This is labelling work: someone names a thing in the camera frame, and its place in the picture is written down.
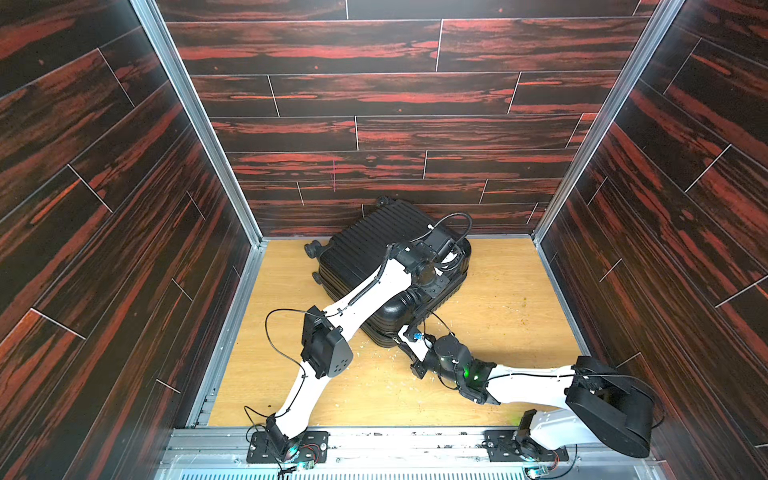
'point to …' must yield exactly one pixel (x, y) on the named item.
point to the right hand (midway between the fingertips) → (403, 340)
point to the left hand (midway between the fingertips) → (436, 282)
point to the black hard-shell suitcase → (354, 255)
